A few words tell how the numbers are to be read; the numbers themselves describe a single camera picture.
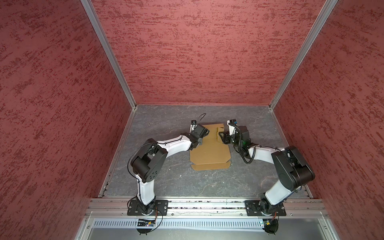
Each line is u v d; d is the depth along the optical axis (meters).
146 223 0.72
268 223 0.72
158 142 0.53
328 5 0.70
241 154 0.71
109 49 0.87
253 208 0.74
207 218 0.71
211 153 0.95
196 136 0.74
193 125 0.83
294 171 0.46
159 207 0.74
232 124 0.83
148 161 0.49
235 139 0.80
